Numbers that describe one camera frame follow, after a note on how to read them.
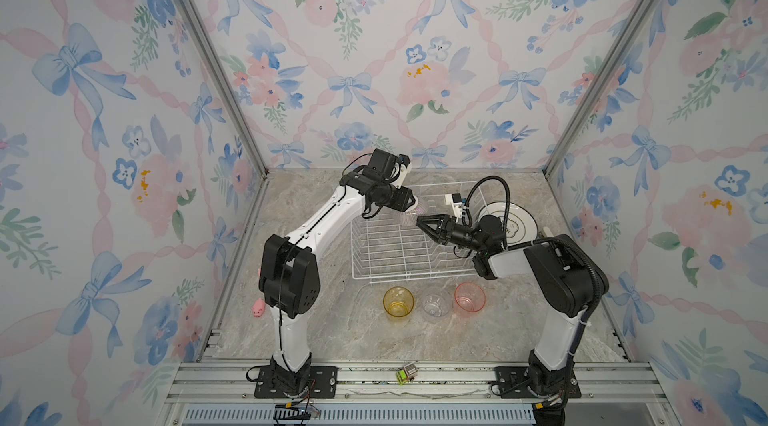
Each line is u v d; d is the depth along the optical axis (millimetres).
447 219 799
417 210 861
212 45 854
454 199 837
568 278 507
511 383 734
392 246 990
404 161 782
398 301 856
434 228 797
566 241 540
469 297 858
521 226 1005
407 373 732
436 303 882
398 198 779
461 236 785
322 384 738
